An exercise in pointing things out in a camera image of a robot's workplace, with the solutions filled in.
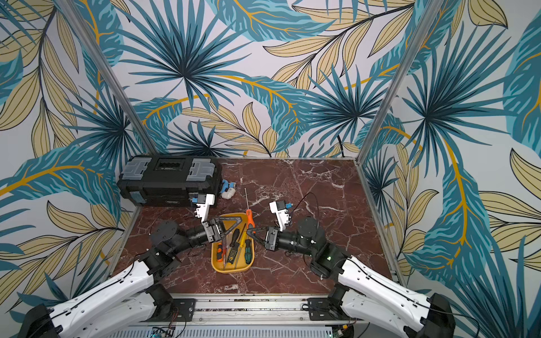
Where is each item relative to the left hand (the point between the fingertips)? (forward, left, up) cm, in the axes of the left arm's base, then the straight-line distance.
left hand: (240, 224), depth 62 cm
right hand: (-2, -2, -2) cm, 4 cm away
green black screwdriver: (+2, 0, -28) cm, 28 cm away
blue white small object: (+32, +12, -27) cm, 44 cm away
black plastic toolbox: (+26, +35, -13) cm, 45 cm away
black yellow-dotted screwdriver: (+4, +5, -28) cm, 29 cm away
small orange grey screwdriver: (+1, +11, -27) cm, 29 cm away
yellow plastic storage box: (-3, +3, -30) cm, 30 cm away
